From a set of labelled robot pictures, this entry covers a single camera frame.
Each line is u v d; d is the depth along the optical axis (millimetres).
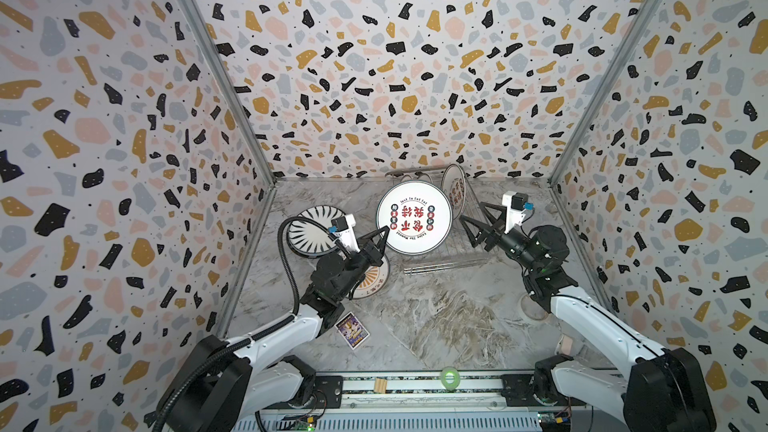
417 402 731
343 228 677
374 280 930
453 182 1059
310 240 994
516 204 642
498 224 667
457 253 995
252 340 456
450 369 779
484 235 652
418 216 763
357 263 681
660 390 398
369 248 675
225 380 402
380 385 745
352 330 821
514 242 669
